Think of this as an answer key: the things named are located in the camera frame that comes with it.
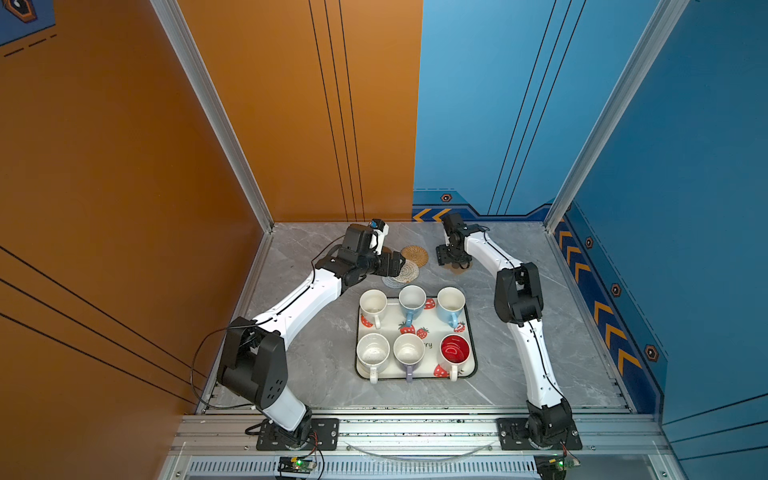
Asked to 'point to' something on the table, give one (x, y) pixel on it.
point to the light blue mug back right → (450, 302)
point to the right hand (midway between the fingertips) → (448, 258)
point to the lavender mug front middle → (409, 350)
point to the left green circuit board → (296, 465)
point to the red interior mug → (454, 350)
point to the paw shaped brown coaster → (459, 270)
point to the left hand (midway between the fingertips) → (394, 255)
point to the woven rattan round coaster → (415, 253)
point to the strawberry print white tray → (431, 327)
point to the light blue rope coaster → (393, 283)
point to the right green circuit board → (554, 466)
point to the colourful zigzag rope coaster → (408, 272)
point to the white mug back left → (372, 303)
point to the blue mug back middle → (412, 299)
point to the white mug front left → (372, 353)
